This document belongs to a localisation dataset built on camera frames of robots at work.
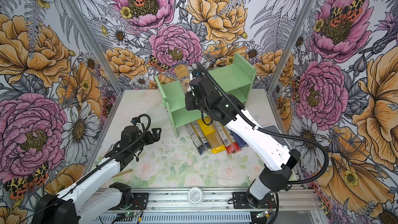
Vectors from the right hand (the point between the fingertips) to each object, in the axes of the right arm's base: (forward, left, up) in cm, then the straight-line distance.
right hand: (190, 101), depth 67 cm
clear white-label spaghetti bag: (+2, -2, -34) cm, 34 cm away
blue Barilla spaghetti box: (-1, -24, -33) cm, 41 cm away
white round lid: (-30, -1, -30) cm, 43 cm away
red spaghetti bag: (-5, -21, -34) cm, 40 cm away
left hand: (-1, +22, -26) cm, 34 cm away
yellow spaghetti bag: (+1, -10, -34) cm, 36 cm away
